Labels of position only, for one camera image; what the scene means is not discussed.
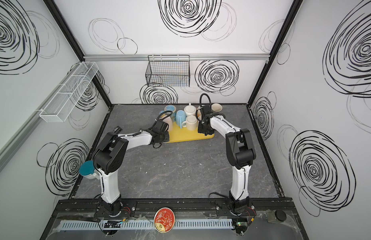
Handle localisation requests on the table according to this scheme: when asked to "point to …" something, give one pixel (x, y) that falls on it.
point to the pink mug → (169, 121)
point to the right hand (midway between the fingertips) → (201, 130)
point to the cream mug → (191, 123)
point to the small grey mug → (216, 107)
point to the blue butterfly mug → (172, 108)
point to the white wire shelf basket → (59, 108)
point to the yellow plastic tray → (181, 134)
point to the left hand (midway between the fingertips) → (167, 136)
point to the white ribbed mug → (190, 110)
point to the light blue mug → (180, 116)
